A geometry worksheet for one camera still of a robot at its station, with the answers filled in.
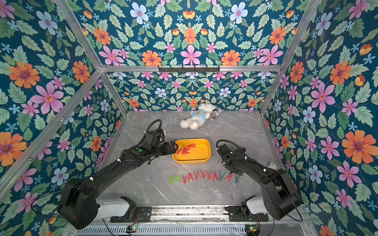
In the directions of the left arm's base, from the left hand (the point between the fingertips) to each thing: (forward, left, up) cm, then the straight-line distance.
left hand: (174, 146), depth 83 cm
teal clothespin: (-15, -26, -14) cm, 33 cm away
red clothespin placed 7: (-15, -31, -14) cm, 37 cm away
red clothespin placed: (-15, -4, -14) cm, 21 cm away
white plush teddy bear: (+27, -15, -6) cm, 32 cm away
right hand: (-11, -35, -11) cm, 39 cm away
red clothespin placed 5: (-14, -19, -14) cm, 27 cm away
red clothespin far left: (+4, -4, -12) cm, 14 cm away
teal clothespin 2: (-16, -35, -14) cm, 41 cm away
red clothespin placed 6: (-14, -23, -14) cm, 30 cm away
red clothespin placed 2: (-13, -8, -14) cm, 20 cm away
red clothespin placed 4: (-13, -16, -14) cm, 25 cm away
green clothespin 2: (-13, -1, -14) cm, 19 cm away
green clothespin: (-15, +3, -13) cm, 20 cm away
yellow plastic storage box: (+3, -10, -13) cm, 17 cm away
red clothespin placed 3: (-13, -12, -14) cm, 22 cm away
